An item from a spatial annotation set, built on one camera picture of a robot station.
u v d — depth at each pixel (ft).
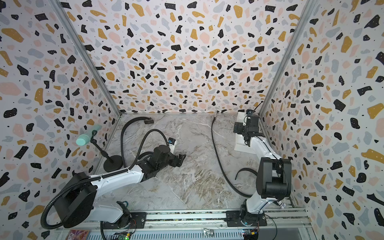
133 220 2.39
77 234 2.25
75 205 1.35
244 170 2.98
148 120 3.71
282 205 2.54
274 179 1.54
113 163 3.03
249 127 2.34
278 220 2.48
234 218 2.43
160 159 2.16
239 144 3.21
